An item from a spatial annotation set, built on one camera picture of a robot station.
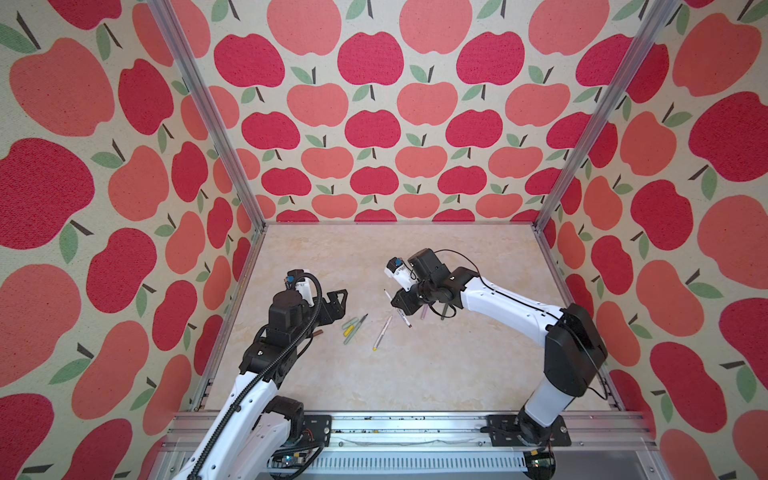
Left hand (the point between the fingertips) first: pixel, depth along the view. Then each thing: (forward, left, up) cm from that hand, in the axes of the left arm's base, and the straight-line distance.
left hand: (340, 296), depth 76 cm
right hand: (+4, -16, -8) cm, 18 cm away
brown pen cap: (0, +9, -20) cm, 22 cm away
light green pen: (0, -2, -20) cm, 20 cm away
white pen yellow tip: (-1, -11, -20) cm, 23 cm away
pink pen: (-4, -22, -1) cm, 22 cm away
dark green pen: (+6, -31, -20) cm, 38 cm away
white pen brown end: (-1, -15, -6) cm, 17 cm away
